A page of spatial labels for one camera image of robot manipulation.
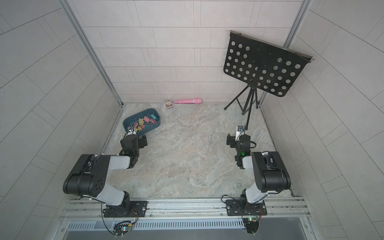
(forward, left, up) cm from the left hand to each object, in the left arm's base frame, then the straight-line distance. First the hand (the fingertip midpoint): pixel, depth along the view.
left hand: (138, 134), depth 95 cm
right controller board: (-46, -63, -2) cm, 79 cm away
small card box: (+30, -15, -2) cm, 33 cm away
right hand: (+1, -63, +2) cm, 63 cm away
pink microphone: (+31, -36, 0) cm, 48 cm away
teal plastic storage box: (+12, +1, -2) cm, 13 cm away
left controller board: (-48, -5, -2) cm, 48 cm away
